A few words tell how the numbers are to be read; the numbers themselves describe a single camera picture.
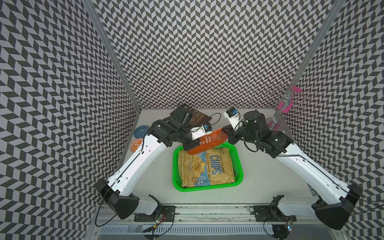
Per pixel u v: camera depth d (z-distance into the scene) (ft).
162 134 1.49
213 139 2.32
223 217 2.38
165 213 2.33
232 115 1.87
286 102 2.91
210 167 2.64
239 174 2.57
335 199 1.24
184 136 1.83
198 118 3.55
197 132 1.92
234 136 1.98
